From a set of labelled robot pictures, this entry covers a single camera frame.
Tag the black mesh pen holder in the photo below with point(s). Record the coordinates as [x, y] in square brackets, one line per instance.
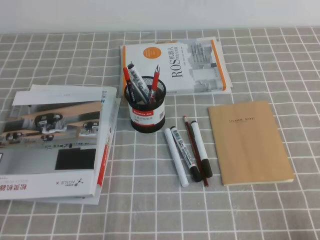
[147, 118]

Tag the white marker in holder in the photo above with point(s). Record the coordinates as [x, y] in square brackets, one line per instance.
[139, 82]

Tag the red pen right in holder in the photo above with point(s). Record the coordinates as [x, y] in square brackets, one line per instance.
[154, 85]

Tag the red pen in holder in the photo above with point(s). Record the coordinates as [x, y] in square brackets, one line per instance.
[130, 86]
[154, 85]

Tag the red pen left in holder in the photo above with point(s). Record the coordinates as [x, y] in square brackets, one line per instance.
[130, 86]

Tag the plain white marker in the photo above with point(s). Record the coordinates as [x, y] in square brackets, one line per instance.
[176, 158]

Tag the white ROS robotics book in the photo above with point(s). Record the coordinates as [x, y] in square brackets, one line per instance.
[175, 62]

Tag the white barcode marker black cap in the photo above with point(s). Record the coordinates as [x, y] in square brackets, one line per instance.
[186, 155]

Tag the papers under ROS book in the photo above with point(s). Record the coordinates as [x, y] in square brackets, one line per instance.
[222, 57]

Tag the red black pencil with eraser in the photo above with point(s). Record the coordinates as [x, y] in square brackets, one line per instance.
[195, 150]

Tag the brown kraft notebook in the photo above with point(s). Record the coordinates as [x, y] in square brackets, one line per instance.
[248, 145]

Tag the Agilex robotics brochure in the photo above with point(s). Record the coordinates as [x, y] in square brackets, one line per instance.
[49, 145]

